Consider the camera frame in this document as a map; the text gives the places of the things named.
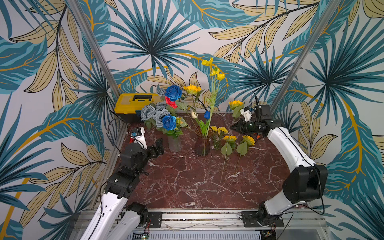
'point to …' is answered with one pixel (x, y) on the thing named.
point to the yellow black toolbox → (128, 106)
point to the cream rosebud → (194, 114)
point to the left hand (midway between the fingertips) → (153, 141)
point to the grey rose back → (161, 106)
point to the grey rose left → (147, 112)
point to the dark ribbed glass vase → (202, 143)
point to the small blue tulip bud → (207, 114)
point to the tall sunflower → (236, 105)
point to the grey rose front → (158, 116)
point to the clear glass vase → (175, 144)
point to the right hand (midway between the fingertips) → (231, 127)
